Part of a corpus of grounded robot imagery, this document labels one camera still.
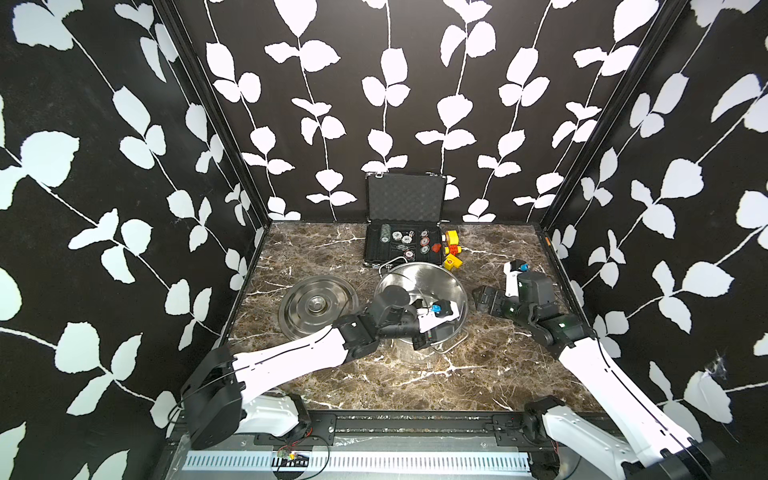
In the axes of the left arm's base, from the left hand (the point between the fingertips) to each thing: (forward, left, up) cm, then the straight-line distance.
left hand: (451, 316), depth 69 cm
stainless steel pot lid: (+17, +39, -22) cm, 48 cm away
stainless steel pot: (+13, +3, -7) cm, 15 cm away
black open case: (+51, +6, -17) cm, 54 cm away
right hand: (+10, -11, -5) cm, 16 cm away
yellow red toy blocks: (+33, -10, -22) cm, 41 cm away
